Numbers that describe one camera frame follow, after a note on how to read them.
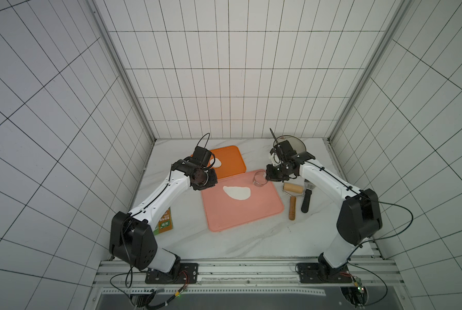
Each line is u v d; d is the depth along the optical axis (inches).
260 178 33.5
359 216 17.9
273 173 30.6
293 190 37.3
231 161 43.2
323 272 25.5
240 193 37.7
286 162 25.0
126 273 25.1
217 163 42.1
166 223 33.7
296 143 37.9
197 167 23.5
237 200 36.6
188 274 28.6
